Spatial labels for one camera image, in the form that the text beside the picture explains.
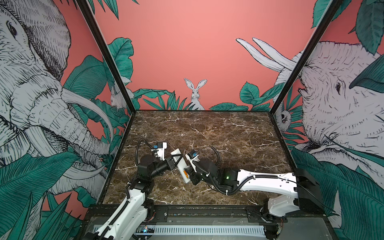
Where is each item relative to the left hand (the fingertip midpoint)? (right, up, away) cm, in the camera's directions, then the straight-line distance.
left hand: (182, 155), depth 75 cm
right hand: (+1, -6, -4) cm, 7 cm away
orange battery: (+2, -8, -3) cm, 9 cm away
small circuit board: (-17, -34, -5) cm, 39 cm away
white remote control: (0, -5, -1) cm, 5 cm away
